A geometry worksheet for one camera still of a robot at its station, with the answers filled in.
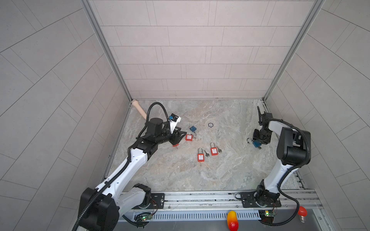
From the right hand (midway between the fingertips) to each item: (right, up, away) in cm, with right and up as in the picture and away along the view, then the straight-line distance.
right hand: (256, 138), depth 97 cm
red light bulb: (+8, -29, -31) cm, 43 cm away
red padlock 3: (-30, -6, -9) cm, 32 cm away
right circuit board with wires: (-7, -32, -29) cm, 43 cm away
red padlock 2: (-38, -9, -12) cm, 41 cm away
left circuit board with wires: (-66, -30, -32) cm, 79 cm away
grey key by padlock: (-26, -6, -8) cm, 28 cm away
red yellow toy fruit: (-25, -31, -33) cm, 52 cm away
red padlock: (-45, +1, -3) cm, 45 cm away
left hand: (-47, +9, -21) cm, 52 cm away
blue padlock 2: (-2, -2, -6) cm, 7 cm away
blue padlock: (-43, +6, +2) cm, 43 cm away
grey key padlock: (-34, -8, -10) cm, 36 cm away
